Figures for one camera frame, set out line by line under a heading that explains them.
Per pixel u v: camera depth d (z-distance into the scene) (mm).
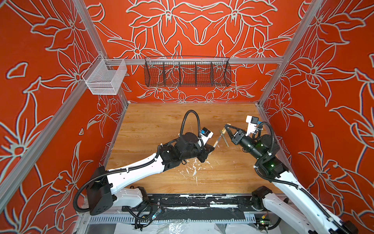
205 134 596
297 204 452
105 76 949
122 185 433
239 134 591
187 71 975
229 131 656
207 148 608
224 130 668
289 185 468
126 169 434
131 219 696
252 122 597
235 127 638
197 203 742
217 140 678
